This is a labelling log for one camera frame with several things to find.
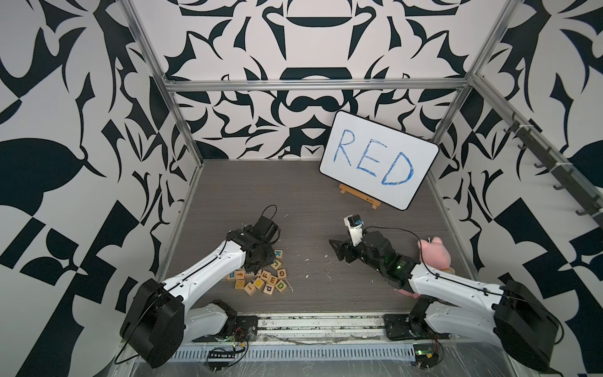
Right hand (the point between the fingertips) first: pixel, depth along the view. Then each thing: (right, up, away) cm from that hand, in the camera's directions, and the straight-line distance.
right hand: (338, 233), depth 83 cm
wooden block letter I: (-30, -18, -3) cm, 35 cm away
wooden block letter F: (-25, -15, 0) cm, 29 cm away
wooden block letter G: (-20, -14, 0) cm, 24 cm away
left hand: (-25, -8, +1) cm, 26 cm away
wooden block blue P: (-37, -15, 0) cm, 40 cm away
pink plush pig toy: (+33, -7, 0) cm, 34 cm away
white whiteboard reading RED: (+20, +25, +10) cm, 34 cm away
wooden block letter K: (-21, -8, +4) cm, 23 cm away
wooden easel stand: (+12, +12, +19) cm, 26 cm away
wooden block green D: (-20, -17, -2) cm, 27 cm away
